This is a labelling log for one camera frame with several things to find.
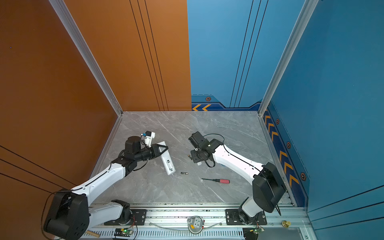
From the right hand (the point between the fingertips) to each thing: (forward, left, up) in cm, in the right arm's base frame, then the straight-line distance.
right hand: (195, 156), depth 83 cm
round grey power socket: (-32, 0, -4) cm, 32 cm away
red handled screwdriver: (-10, -13, -10) cm, 20 cm away
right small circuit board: (-33, -29, -11) cm, 45 cm away
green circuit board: (-34, +35, -12) cm, 50 cm away
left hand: (+3, +15, +5) cm, 16 cm away
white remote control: (-3, +15, +3) cm, 16 cm away
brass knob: (-31, -43, -11) cm, 54 cm away
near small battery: (-6, +7, -10) cm, 13 cm away
